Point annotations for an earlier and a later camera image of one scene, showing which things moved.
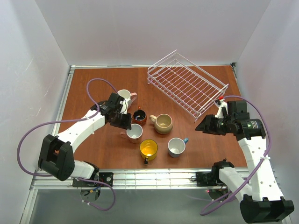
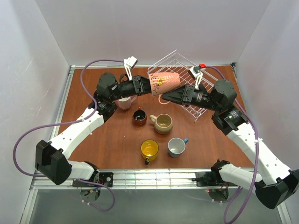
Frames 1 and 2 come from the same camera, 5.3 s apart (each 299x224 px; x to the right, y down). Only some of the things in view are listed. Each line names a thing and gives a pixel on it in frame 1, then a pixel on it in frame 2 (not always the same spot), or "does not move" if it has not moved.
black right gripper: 210,124 -> 188,95
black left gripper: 121,120 -> 137,85
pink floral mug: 134,134 -> 161,83
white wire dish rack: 191,87 does not move
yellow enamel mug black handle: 148,149 does not move
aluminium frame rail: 129,179 does not move
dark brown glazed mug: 139,116 does not move
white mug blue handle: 176,146 does not move
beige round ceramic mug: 163,123 does not move
